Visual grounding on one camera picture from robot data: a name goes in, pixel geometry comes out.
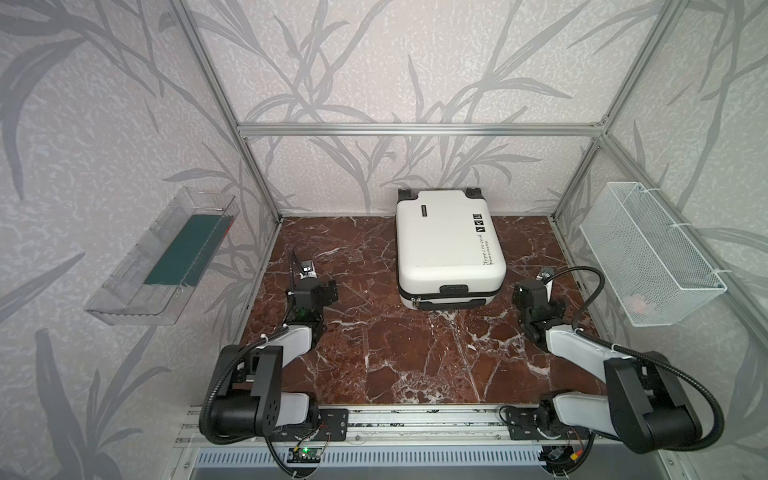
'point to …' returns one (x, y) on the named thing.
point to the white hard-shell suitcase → (449, 254)
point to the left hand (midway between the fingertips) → (317, 271)
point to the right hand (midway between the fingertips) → (541, 284)
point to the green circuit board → (304, 455)
